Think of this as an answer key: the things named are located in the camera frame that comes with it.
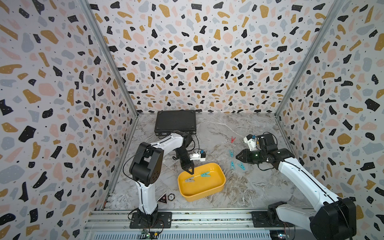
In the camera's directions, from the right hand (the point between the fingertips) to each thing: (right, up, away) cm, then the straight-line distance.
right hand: (237, 157), depth 80 cm
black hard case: (-45, +20, +30) cm, 58 cm away
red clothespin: (+3, +7, +26) cm, 27 cm away
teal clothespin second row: (0, -1, +17) cm, 18 cm away
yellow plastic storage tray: (-17, -14, +4) cm, 22 cm away
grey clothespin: (-25, -14, +5) cm, 29 cm away
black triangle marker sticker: (-40, -23, 0) cm, 46 cm away
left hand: (-25, -9, +6) cm, 27 cm away
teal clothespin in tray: (-17, -11, +6) cm, 21 cm away
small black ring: (-36, -22, +1) cm, 42 cm away
